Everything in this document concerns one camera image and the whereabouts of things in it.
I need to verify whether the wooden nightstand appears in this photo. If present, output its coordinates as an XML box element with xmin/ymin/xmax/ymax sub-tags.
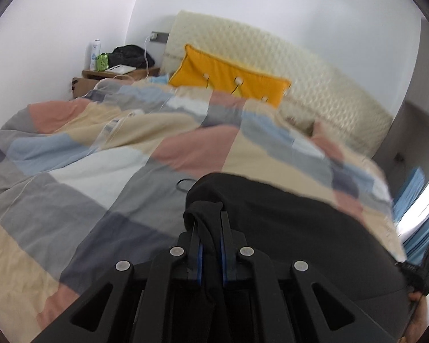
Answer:
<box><xmin>71</xmin><ymin>66</ymin><xmax>161</xmax><ymax>101</ymax></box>

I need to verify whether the white spray bottle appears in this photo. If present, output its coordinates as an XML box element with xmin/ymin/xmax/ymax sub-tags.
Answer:
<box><xmin>90</xmin><ymin>39</ymin><xmax>103</xmax><ymax>71</ymax></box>

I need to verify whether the person's right hand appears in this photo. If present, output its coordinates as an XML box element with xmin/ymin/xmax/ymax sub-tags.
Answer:
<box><xmin>408</xmin><ymin>292</ymin><xmax>429</xmax><ymax>343</ymax></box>

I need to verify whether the grey white wardrobe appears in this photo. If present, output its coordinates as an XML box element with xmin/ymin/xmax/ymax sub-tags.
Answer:
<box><xmin>372</xmin><ymin>18</ymin><xmax>429</xmax><ymax>201</ymax></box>

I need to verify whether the yellow crown cushion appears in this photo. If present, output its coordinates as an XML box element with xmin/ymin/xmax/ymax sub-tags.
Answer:
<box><xmin>168</xmin><ymin>44</ymin><xmax>292</xmax><ymax>109</ymax></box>

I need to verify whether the white flat box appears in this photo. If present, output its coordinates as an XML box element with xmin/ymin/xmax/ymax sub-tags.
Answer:
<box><xmin>105</xmin><ymin>64</ymin><xmax>137</xmax><ymax>74</ymax></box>

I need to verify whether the black bag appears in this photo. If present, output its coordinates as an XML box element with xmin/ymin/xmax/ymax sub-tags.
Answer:
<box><xmin>107</xmin><ymin>45</ymin><xmax>155</xmax><ymax>69</ymax></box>

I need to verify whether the black puffer jacket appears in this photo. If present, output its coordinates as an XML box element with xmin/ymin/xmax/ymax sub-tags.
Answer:
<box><xmin>182</xmin><ymin>172</ymin><xmax>412</xmax><ymax>343</ymax></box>

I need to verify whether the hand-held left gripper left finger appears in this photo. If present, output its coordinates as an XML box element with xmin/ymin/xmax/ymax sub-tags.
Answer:
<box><xmin>30</xmin><ymin>230</ymin><xmax>215</xmax><ymax>343</ymax></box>

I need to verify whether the patchwork checked quilt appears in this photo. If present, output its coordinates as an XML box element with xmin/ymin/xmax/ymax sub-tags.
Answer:
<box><xmin>0</xmin><ymin>77</ymin><xmax>407</xmax><ymax>343</ymax></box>

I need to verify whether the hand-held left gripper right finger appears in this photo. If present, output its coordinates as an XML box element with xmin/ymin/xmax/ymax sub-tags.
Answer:
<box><xmin>219</xmin><ymin>212</ymin><xmax>397</xmax><ymax>343</ymax></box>

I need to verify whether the cream quilted headboard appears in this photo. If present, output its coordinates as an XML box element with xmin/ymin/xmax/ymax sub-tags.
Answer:
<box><xmin>162</xmin><ymin>10</ymin><xmax>394</xmax><ymax>158</ymax></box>

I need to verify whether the blue curtain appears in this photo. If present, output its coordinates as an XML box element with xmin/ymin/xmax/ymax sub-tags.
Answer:
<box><xmin>402</xmin><ymin>218</ymin><xmax>429</xmax><ymax>268</ymax></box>

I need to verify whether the black jacket drawcord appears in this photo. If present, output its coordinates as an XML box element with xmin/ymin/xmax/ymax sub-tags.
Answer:
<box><xmin>175</xmin><ymin>179</ymin><xmax>198</xmax><ymax>194</ymax></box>

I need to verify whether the white charging cable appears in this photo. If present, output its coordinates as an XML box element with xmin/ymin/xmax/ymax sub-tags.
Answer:
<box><xmin>93</xmin><ymin>34</ymin><xmax>154</xmax><ymax>90</ymax></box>

